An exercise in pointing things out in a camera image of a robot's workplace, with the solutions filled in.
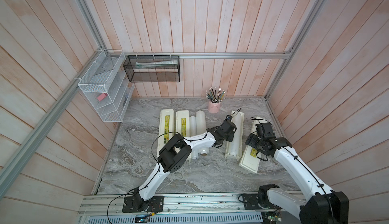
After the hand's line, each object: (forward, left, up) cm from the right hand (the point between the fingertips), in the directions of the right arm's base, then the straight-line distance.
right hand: (253, 141), depth 85 cm
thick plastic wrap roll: (+17, +30, -6) cm, 35 cm away
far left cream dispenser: (+8, +52, -1) cm, 53 cm away
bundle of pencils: (+35, +20, +1) cm, 41 cm away
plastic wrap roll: (-2, +10, -5) cm, 11 cm away
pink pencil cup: (+30, +20, -5) cm, 36 cm away
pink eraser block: (+15, +86, +20) cm, 89 cm away
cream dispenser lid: (-11, +4, +2) cm, 12 cm away
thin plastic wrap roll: (+14, +35, -5) cm, 38 cm away
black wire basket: (+47, +64, +17) cm, 81 cm away
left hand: (+8, +12, -6) cm, 15 cm away
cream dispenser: (+10, +41, -1) cm, 42 cm away
